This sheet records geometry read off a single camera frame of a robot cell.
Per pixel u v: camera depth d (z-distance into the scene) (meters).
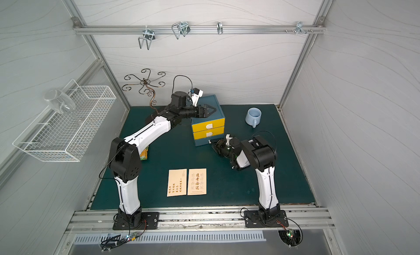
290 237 0.72
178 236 0.70
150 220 0.74
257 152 0.57
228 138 0.96
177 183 0.84
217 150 0.91
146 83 0.91
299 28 0.76
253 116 1.08
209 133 0.91
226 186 0.84
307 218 0.78
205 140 0.96
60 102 0.67
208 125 0.85
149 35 0.78
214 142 0.95
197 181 0.86
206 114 0.75
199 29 0.80
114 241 0.66
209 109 0.78
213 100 0.96
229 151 0.86
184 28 0.75
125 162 0.51
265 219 0.65
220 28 0.78
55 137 0.64
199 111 0.76
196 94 0.78
